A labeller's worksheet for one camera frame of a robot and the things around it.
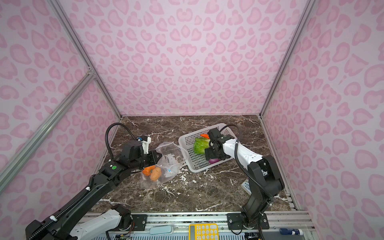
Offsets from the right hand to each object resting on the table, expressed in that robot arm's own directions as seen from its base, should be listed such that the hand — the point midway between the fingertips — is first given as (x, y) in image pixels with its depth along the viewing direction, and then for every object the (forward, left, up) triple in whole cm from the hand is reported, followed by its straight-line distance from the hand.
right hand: (214, 155), depth 89 cm
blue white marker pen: (-36, -34, -5) cm, 50 cm away
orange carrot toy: (+15, +5, 0) cm, 16 cm away
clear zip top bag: (-2, +25, 0) cm, 25 cm away
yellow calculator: (-37, +7, -6) cm, 38 cm away
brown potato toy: (-11, +34, -3) cm, 36 cm away
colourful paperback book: (-16, -17, -5) cm, 24 cm away
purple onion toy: (-3, +1, -1) cm, 3 cm away
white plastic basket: (-1, +14, -7) cm, 15 cm away
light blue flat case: (-38, +26, -3) cm, 46 cm away
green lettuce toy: (+5, +9, +3) cm, 11 cm away
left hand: (-7, +27, +14) cm, 31 cm away
